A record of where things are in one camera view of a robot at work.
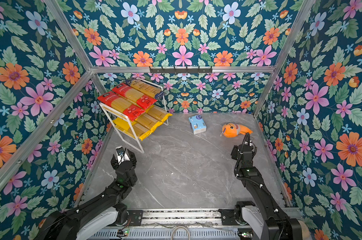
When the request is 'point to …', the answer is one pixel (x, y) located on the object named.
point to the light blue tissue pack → (197, 124)
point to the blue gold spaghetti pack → (148, 90)
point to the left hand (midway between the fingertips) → (122, 149)
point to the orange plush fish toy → (231, 130)
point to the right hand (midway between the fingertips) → (241, 146)
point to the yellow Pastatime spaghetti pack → (122, 125)
